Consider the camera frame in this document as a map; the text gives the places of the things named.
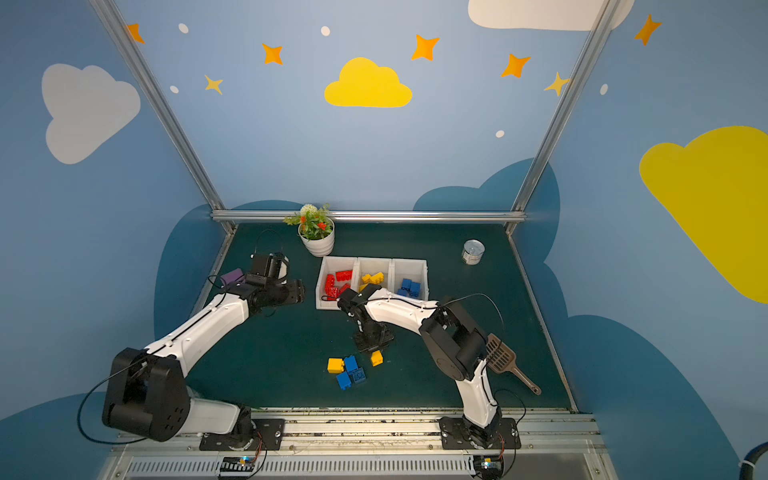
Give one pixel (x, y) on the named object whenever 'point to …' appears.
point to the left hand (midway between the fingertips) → (294, 289)
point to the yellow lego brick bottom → (335, 365)
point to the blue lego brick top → (415, 289)
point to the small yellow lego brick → (366, 278)
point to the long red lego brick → (342, 276)
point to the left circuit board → (237, 467)
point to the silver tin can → (473, 251)
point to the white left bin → (329, 265)
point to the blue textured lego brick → (358, 375)
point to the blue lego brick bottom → (344, 380)
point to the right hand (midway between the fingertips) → (374, 350)
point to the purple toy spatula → (236, 275)
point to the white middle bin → (373, 271)
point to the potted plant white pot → (316, 229)
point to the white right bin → (410, 268)
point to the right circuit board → (488, 466)
